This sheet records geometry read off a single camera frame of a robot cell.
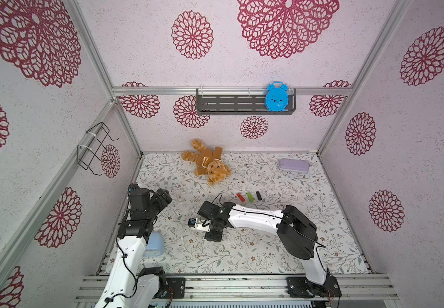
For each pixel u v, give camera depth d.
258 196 1.00
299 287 0.73
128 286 0.42
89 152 0.75
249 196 1.00
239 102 0.93
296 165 1.11
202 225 0.76
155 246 0.76
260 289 0.75
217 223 0.63
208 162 1.05
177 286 0.73
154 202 0.70
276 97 0.89
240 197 1.00
